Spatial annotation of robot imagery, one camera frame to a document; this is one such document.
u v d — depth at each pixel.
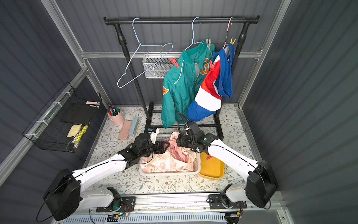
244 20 0.58
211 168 0.88
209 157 0.89
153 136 0.73
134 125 1.02
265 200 0.42
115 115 0.99
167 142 0.83
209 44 0.73
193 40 0.63
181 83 0.70
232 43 0.75
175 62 0.62
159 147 0.72
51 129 0.68
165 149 0.76
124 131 1.02
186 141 0.71
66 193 0.41
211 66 0.63
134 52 0.64
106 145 0.97
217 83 0.72
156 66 0.74
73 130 0.72
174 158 0.78
